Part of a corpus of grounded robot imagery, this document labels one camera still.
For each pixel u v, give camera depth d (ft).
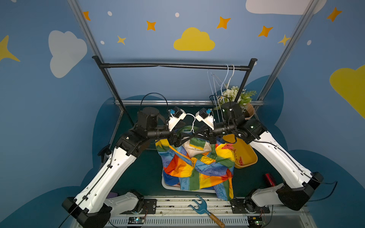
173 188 2.35
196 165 2.22
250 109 3.32
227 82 1.98
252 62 1.76
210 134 1.77
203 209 2.39
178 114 1.65
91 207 1.19
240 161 2.97
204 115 1.75
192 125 1.92
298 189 1.35
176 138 1.74
